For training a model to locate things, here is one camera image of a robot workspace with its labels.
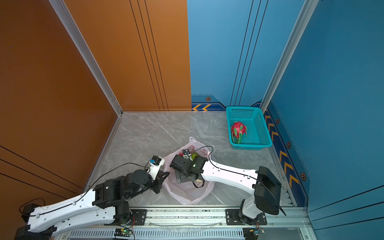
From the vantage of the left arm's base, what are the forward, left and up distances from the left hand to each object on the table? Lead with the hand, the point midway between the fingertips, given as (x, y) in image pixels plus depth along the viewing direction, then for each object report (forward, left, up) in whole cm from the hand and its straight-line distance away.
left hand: (170, 173), depth 68 cm
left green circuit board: (-21, +23, -21) cm, 37 cm away
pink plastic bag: (-5, -8, -14) cm, 16 cm away
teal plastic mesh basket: (+35, -56, -18) cm, 68 cm away
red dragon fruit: (+32, -40, -10) cm, 52 cm away
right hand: (+2, -6, -9) cm, 11 cm away
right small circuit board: (-21, -38, -20) cm, 48 cm away
